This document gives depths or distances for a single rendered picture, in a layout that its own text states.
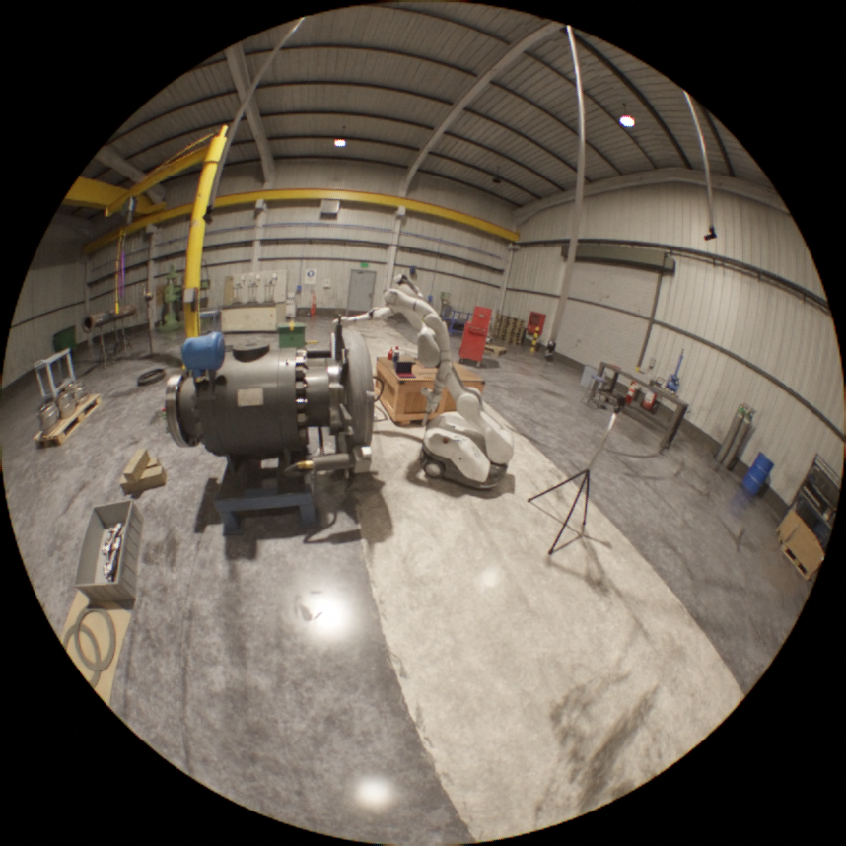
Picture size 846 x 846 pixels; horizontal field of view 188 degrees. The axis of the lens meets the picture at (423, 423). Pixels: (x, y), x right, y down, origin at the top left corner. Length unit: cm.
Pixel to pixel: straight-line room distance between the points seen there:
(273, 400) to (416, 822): 190
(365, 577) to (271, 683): 71
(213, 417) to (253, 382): 26
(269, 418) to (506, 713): 167
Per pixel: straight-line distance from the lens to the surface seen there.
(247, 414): 127
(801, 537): 642
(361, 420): 119
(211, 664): 140
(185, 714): 147
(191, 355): 123
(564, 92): 944
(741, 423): 782
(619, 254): 993
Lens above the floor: 121
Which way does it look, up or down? 28 degrees down
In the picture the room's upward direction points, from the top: 10 degrees clockwise
